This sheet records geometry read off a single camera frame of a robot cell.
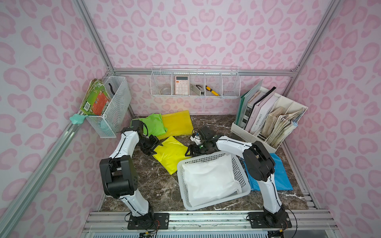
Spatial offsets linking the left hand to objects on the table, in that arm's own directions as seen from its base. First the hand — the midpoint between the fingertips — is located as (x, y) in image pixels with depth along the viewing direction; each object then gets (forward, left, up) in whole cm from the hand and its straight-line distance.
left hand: (159, 144), depth 89 cm
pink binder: (+16, -61, +11) cm, 64 cm away
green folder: (+20, -51, +19) cm, 58 cm away
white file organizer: (+16, -68, +5) cm, 70 cm away
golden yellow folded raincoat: (+25, -8, -11) cm, 29 cm away
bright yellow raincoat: (-2, -5, -9) cm, 10 cm away
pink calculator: (+33, -13, +19) cm, 40 cm away
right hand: (-3, -18, -6) cm, 19 cm away
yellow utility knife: (+33, -31, +16) cm, 48 cm away
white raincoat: (-19, -29, -6) cm, 35 cm away
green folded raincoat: (+23, +9, -9) cm, 27 cm away
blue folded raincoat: (-24, -47, +23) cm, 58 cm away
